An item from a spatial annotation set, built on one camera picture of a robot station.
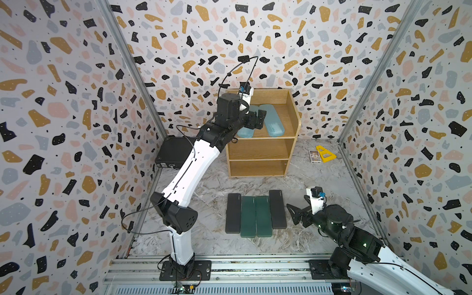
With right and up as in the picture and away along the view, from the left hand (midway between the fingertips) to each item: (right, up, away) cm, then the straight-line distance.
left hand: (256, 109), depth 69 cm
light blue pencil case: (-3, -7, +10) cm, 13 cm away
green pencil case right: (+5, -47, +21) cm, 52 cm away
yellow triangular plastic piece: (+46, -17, +46) cm, 67 cm away
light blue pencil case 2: (+9, -4, +13) cm, 16 cm away
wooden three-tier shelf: (+5, -18, +23) cm, 29 cm away
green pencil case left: (-3, -47, +19) cm, 51 cm away
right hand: (+16, -36, +3) cm, 39 cm away
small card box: (+38, -18, +44) cm, 61 cm away
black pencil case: (-10, -47, +18) cm, 52 cm away
